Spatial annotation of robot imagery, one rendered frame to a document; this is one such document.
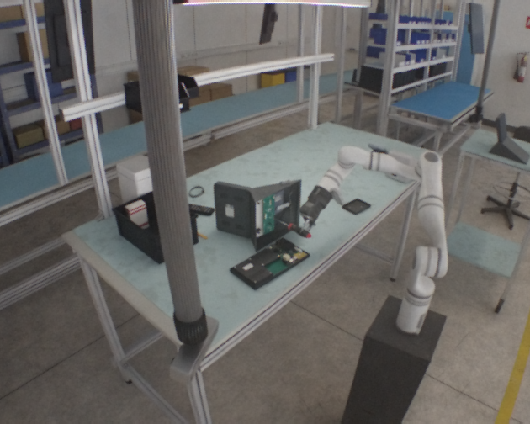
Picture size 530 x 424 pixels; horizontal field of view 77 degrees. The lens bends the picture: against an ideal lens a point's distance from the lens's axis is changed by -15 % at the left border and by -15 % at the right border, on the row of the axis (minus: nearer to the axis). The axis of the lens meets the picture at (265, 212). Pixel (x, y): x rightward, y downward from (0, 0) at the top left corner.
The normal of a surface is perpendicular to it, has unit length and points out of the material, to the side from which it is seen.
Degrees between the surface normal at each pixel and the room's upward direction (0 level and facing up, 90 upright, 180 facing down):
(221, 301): 0
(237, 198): 90
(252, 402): 0
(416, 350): 0
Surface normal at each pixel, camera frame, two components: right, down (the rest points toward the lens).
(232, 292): 0.00, -0.86
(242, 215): -0.41, 0.46
